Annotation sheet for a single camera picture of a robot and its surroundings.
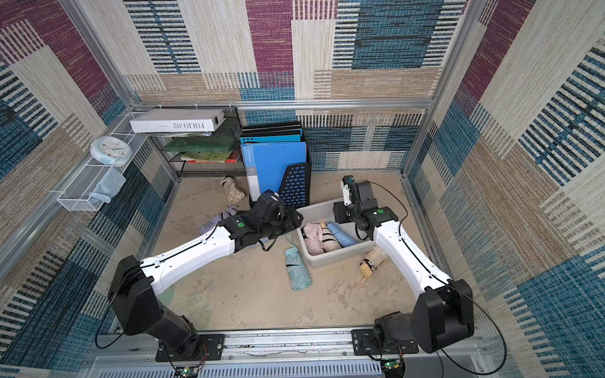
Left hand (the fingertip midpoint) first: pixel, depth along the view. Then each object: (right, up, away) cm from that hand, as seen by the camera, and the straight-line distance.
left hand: (298, 219), depth 80 cm
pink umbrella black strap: (+5, -7, +11) cm, 14 cm away
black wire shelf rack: (-28, +35, +14) cm, 47 cm away
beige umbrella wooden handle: (+27, -15, +7) cm, 32 cm away
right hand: (+15, +5, +4) cm, 16 cm away
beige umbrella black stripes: (+12, -10, +11) cm, 19 cm away
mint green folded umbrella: (0, -21, +5) cm, 22 cm away
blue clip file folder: (-13, +21, +11) cm, 27 cm away
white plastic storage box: (+9, +2, +11) cm, 15 cm away
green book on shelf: (-41, +30, +21) cm, 55 cm away
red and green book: (-38, +24, +19) cm, 49 cm away
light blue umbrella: (+17, -8, +13) cm, 23 cm away
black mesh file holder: (-2, +11, +15) cm, 19 cm away
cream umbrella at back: (-30, +8, +25) cm, 40 cm away
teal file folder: (-11, +30, +14) cm, 35 cm away
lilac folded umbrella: (-31, +1, +24) cm, 39 cm away
